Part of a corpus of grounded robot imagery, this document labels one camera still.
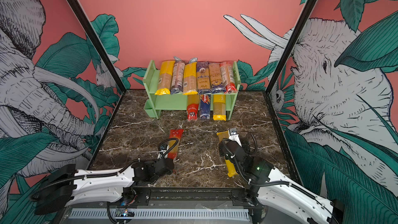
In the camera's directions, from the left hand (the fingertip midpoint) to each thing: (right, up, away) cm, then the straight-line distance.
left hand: (173, 159), depth 83 cm
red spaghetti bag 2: (0, +12, +10) cm, 16 cm away
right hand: (+29, +12, -8) cm, 32 cm away
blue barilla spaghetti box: (+17, +29, +8) cm, 35 cm away
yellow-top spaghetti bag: (+9, +43, +1) cm, 44 cm away
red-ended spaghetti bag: (+31, +48, +5) cm, 57 cm away
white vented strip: (-2, -21, -12) cm, 24 cm away
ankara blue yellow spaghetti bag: (+17, +45, +3) cm, 48 cm away
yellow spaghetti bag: (-4, +45, +1) cm, 45 cm away
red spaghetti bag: (+10, +30, +11) cm, 34 cm away
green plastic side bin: (-20, +27, +18) cm, 38 cm away
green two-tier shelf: (-2, +32, +15) cm, 35 cm away
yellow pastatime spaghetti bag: (+26, +28, +10) cm, 40 cm away
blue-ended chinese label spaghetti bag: (+24, +40, -2) cm, 47 cm away
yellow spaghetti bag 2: (+31, -3, 0) cm, 31 cm away
